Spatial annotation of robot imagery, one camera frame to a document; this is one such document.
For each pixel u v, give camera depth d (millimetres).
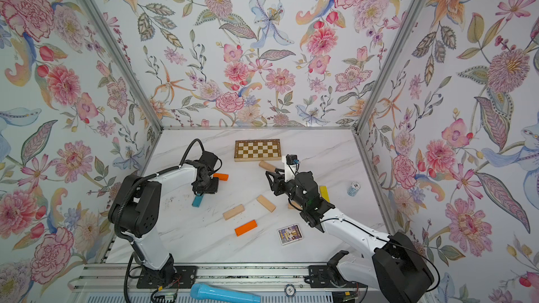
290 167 694
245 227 860
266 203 930
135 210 489
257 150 1071
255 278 755
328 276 662
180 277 733
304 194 598
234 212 897
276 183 705
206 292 682
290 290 719
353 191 912
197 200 925
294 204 748
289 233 823
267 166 1037
